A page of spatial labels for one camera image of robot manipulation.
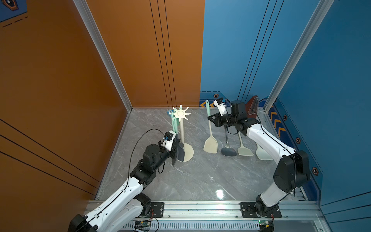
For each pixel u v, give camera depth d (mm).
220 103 724
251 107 1050
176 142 705
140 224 721
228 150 942
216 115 757
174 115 637
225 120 711
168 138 610
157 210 731
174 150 656
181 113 642
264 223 725
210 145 843
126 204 496
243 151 943
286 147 482
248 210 723
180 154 772
